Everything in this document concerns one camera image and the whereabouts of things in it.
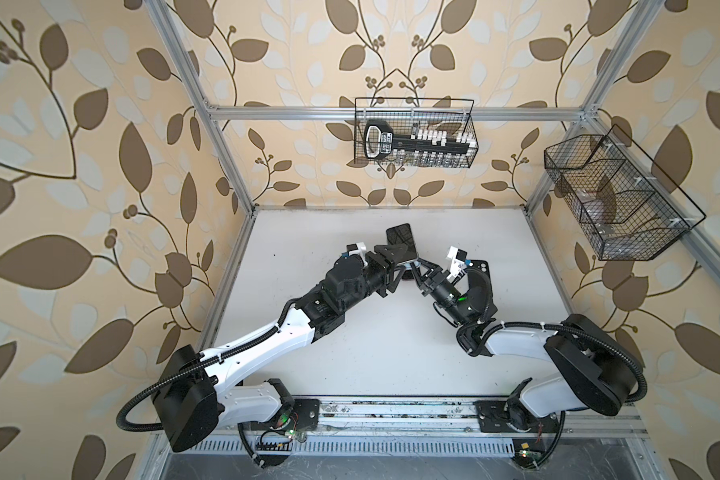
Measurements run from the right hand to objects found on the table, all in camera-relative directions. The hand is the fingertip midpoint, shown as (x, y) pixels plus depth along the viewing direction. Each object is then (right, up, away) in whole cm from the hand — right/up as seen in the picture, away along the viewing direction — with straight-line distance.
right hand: (408, 262), depth 73 cm
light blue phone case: (-1, +7, +6) cm, 9 cm away
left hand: (0, +3, -6) cm, 6 cm away
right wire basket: (+54, +14, +1) cm, 56 cm away
